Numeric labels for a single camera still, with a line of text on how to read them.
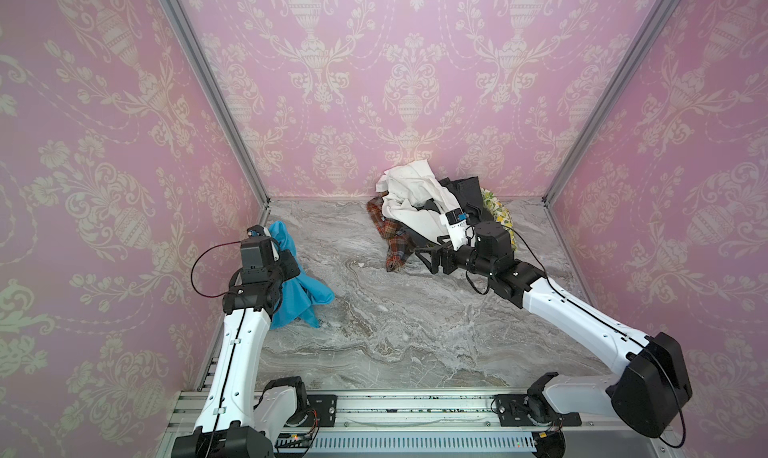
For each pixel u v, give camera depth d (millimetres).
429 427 727
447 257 673
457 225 669
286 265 699
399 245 1058
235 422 387
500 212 1093
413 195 1058
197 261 588
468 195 1126
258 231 673
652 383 397
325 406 747
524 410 720
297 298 759
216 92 880
